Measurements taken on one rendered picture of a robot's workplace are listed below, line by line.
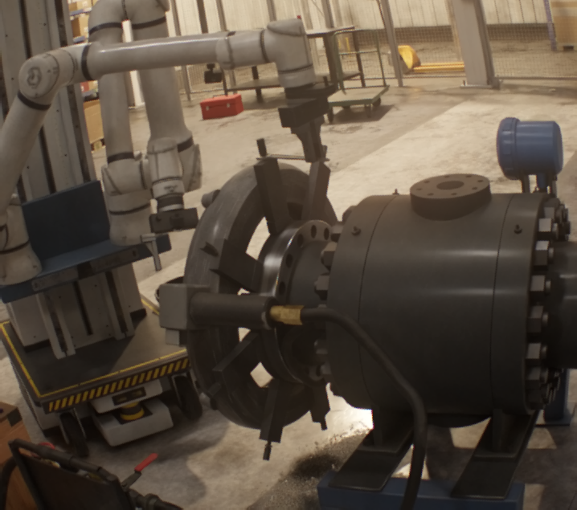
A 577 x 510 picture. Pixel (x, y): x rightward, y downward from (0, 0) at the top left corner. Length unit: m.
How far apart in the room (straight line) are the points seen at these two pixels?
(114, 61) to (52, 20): 0.61
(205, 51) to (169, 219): 0.47
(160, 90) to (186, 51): 0.46
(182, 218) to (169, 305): 0.36
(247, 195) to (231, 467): 0.99
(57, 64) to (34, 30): 0.65
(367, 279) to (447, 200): 0.26
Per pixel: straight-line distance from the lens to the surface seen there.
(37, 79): 2.06
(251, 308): 1.72
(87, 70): 2.16
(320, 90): 1.81
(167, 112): 2.51
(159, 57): 2.07
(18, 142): 2.16
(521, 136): 1.99
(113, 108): 2.34
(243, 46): 1.85
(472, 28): 9.38
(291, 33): 1.82
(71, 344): 2.86
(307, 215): 2.22
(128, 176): 2.29
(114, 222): 2.64
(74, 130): 2.71
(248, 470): 2.53
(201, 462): 2.62
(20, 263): 2.52
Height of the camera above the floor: 1.44
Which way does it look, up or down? 16 degrees down
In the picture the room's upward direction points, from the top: 10 degrees counter-clockwise
